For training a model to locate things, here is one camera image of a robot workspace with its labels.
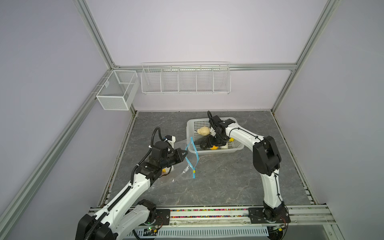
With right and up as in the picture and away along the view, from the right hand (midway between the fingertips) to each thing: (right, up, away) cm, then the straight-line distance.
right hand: (213, 146), depth 95 cm
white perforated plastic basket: (-13, +13, +7) cm, 20 cm away
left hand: (-15, -2, -18) cm, 24 cm away
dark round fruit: (-6, 0, -1) cm, 6 cm away
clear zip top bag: (-16, -10, -18) cm, 26 cm away
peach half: (0, 0, -5) cm, 5 cm away
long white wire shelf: (-16, +45, +3) cm, 48 cm away
